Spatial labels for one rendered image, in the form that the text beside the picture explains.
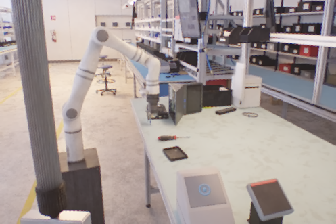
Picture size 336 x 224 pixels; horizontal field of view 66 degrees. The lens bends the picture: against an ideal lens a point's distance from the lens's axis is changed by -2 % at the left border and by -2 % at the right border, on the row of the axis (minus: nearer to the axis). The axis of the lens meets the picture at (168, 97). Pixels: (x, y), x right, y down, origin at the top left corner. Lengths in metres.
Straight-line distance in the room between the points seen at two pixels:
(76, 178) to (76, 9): 11.55
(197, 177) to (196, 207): 0.09
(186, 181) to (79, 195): 0.88
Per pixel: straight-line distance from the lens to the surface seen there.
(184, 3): 2.89
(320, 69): 2.51
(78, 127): 1.49
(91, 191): 1.56
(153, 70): 1.46
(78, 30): 12.76
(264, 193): 0.84
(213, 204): 0.78
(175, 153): 1.23
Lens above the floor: 1.56
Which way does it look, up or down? 15 degrees down
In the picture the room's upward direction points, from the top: straight up
